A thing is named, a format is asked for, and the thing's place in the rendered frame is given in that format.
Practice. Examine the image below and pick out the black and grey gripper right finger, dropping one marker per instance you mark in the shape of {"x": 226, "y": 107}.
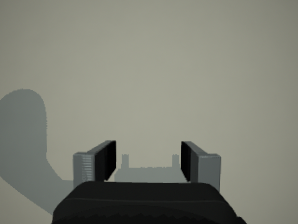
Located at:
{"x": 200, "y": 167}

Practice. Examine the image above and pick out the black power strip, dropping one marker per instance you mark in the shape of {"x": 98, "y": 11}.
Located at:
{"x": 240, "y": 220}

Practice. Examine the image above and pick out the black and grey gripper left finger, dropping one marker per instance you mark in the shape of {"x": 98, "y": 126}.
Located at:
{"x": 97, "y": 164}

